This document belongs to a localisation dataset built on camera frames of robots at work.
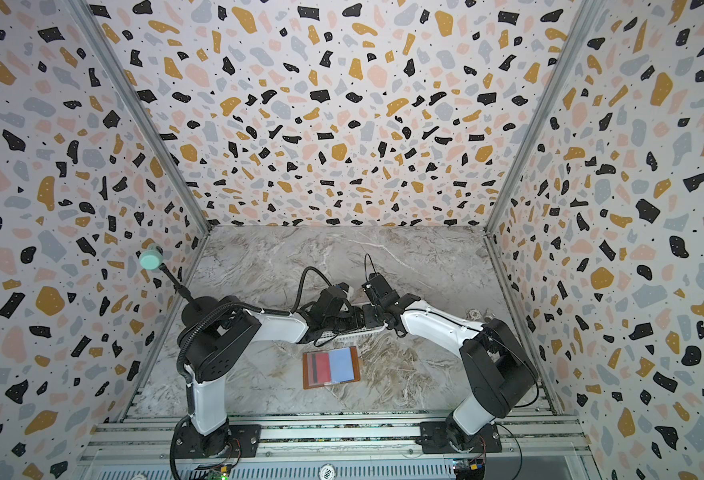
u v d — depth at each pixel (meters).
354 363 0.86
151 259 0.67
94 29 0.71
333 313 0.79
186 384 0.53
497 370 0.45
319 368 0.85
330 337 0.85
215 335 0.54
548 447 0.76
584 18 0.72
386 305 0.69
